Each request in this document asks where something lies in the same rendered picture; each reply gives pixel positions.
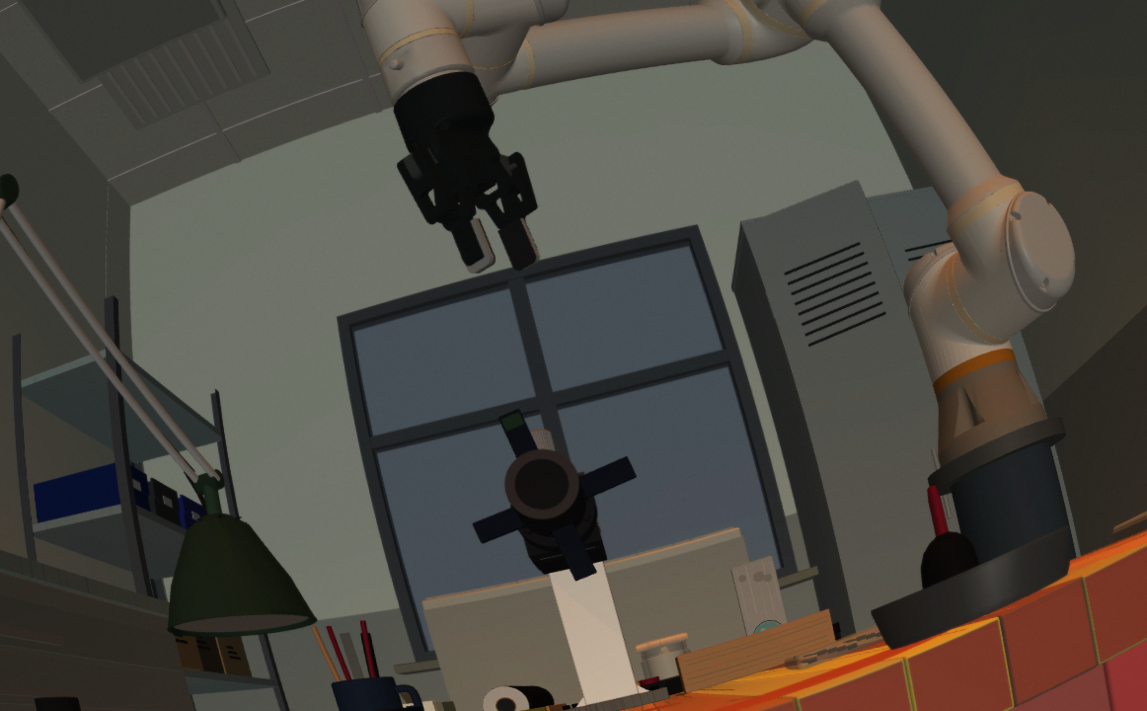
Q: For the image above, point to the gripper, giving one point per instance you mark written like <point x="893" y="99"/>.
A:
<point x="450" y="128"/>

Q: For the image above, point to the white clamp knob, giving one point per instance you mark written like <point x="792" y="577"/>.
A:
<point x="545" y="440"/>

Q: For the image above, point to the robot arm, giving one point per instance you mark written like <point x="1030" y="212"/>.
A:
<point x="1008" y="257"/>

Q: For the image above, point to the dark green shutter blade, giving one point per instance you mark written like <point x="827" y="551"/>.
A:
<point x="514" y="431"/>

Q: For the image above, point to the dark blue shutter blade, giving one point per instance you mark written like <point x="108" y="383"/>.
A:
<point x="578" y="558"/>
<point x="493" y="526"/>
<point x="613" y="476"/>

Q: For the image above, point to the white projector stand block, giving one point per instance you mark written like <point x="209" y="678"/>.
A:
<point x="593" y="632"/>

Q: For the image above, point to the black tape roll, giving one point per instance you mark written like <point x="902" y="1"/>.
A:
<point x="514" y="699"/>

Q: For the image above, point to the dark framed window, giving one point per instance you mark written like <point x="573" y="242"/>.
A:
<point x="633" y="326"/>

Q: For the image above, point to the ceiling vent grille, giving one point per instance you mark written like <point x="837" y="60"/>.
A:
<point x="184" y="74"/>

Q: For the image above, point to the grey vented locker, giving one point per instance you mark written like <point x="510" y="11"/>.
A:
<point x="830" y="395"/>

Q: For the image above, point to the large grey box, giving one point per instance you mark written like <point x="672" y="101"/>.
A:
<point x="495" y="632"/>

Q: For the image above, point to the grey metal shelf unit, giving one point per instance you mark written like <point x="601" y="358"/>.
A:
<point x="119" y="415"/>

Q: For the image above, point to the red pencil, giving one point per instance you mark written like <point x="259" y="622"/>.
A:
<point x="367" y="649"/>
<point x="339" y="652"/>

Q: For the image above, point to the green desk lamp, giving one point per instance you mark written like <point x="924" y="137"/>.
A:
<point x="233" y="583"/>

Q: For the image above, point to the white card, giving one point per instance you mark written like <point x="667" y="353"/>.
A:
<point x="756" y="588"/>

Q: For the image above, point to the grey pencil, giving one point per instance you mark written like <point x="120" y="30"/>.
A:
<point x="353" y="657"/>

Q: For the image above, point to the orange pencil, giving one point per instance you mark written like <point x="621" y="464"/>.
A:
<point x="325" y="654"/>

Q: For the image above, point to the dark jar with white lid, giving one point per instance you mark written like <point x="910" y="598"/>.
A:
<point x="662" y="657"/>

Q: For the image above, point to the dark blue mug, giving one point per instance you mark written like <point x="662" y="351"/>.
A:
<point x="366" y="694"/>

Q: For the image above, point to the blue storage box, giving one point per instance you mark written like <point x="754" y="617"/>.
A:
<point x="85" y="491"/>

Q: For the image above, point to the wooden block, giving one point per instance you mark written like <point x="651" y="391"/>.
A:
<point x="751" y="652"/>

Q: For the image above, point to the brown cardboard boxes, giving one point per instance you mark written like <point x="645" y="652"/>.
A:
<point x="218" y="654"/>

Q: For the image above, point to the grey flat metal tool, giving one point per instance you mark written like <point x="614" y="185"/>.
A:
<point x="835" y="650"/>

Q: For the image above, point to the grey side cabinet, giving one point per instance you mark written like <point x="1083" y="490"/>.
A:
<point x="40" y="632"/>

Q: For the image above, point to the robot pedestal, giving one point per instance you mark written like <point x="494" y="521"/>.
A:
<point x="1008" y="504"/>

